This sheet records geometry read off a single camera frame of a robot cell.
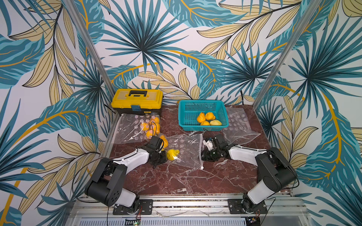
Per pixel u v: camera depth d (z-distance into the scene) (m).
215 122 1.02
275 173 0.46
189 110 1.14
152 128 1.04
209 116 1.07
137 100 1.00
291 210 0.74
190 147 0.94
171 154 0.86
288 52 0.85
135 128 0.97
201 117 1.06
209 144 0.87
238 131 1.00
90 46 0.82
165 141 0.93
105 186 0.42
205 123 1.03
